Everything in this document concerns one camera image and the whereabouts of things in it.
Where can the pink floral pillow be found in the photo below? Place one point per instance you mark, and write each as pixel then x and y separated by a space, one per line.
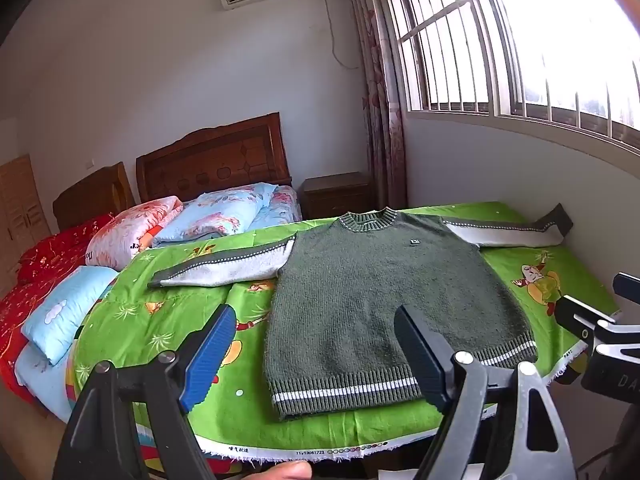
pixel 130 232

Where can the large wooden headboard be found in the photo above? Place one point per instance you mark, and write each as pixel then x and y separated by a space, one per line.
pixel 215 160

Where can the wooden nightstand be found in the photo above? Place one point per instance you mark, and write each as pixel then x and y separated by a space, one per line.
pixel 335 195

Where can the light blue pillow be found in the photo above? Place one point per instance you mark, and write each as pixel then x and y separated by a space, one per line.
pixel 65 310

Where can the red floral curtain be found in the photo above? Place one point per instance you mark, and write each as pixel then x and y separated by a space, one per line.
pixel 380 110

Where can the small wooden headboard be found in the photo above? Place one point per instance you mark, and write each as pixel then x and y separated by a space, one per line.
pixel 92 195

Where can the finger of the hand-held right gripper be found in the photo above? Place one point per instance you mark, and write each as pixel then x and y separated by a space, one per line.
pixel 629 287
pixel 582 317

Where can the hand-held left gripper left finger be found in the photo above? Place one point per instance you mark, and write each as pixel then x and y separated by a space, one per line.
pixel 210 355

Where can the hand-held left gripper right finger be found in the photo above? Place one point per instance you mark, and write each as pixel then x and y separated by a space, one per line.
pixel 417 355

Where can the person's left hand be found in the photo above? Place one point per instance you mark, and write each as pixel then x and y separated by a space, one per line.
pixel 280 471

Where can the blue floral pillow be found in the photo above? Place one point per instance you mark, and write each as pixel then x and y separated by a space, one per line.
pixel 210 217

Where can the barred window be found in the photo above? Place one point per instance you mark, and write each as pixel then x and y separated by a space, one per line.
pixel 500 45

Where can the green cartoon printed blanket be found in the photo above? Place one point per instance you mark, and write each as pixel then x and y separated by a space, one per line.
pixel 150 320

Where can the green knit sweater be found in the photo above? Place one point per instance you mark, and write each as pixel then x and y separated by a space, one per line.
pixel 375 285

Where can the light wooden wardrobe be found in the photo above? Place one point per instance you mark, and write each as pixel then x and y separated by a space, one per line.
pixel 20 220

